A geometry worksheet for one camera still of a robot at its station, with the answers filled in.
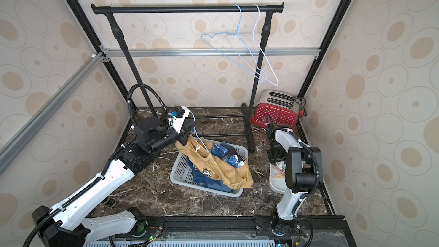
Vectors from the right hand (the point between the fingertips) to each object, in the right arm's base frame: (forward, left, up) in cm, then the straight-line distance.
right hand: (287, 164), depth 88 cm
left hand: (-1, +41, +33) cm, 53 cm away
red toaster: (+30, 0, +12) cm, 32 cm away
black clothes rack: (+27, +19, +12) cm, 36 cm away
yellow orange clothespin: (-5, +5, -3) cm, 8 cm away
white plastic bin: (-9, +5, -5) cm, 12 cm away
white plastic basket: (-8, +54, -1) cm, 55 cm away
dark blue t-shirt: (-12, +43, +8) cm, 45 cm away
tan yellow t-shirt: (-4, +43, +16) cm, 46 cm away
